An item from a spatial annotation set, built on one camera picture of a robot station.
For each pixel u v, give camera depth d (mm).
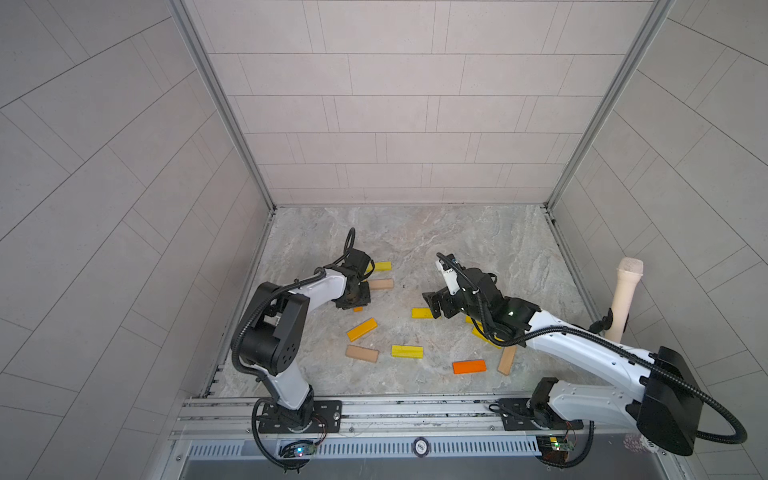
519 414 706
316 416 700
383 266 1013
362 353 810
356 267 741
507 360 802
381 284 950
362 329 868
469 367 790
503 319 561
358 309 901
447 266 649
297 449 658
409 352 818
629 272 641
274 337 453
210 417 719
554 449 679
